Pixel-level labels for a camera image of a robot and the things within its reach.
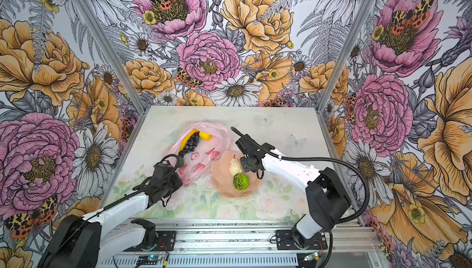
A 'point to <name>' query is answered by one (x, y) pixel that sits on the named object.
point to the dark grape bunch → (190, 144)
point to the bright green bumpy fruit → (240, 181)
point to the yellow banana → (187, 137)
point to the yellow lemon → (205, 136)
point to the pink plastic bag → (198, 161)
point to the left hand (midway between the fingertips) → (179, 186)
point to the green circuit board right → (311, 256)
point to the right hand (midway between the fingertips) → (251, 166)
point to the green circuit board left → (149, 259)
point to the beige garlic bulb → (235, 166)
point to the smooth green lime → (180, 161)
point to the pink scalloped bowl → (222, 179)
